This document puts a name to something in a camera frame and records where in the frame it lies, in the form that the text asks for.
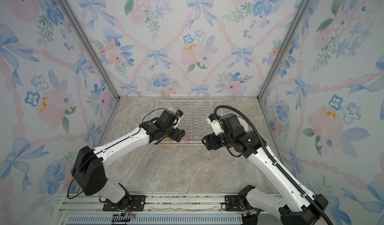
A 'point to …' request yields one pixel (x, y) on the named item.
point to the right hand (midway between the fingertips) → (208, 137)
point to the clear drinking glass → (206, 154)
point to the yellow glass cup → (168, 139)
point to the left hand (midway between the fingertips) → (178, 128)
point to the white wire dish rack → (194, 123)
